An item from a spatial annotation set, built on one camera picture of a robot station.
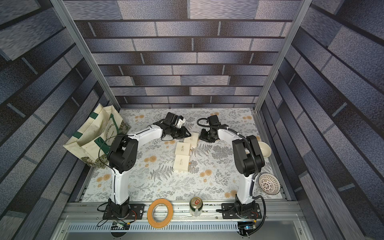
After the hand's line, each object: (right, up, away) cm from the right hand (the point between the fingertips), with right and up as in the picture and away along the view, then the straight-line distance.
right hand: (200, 137), depth 98 cm
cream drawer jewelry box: (-12, -15, -11) cm, 22 cm away
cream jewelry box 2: (-11, -7, -5) cm, 14 cm away
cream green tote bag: (-58, 0, -23) cm, 62 cm away
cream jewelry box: (-6, -2, -1) cm, 6 cm away
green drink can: (-3, -28, -32) cm, 42 cm away
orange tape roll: (-19, -38, -30) cm, 52 cm away
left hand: (-7, +3, -4) cm, 8 cm away
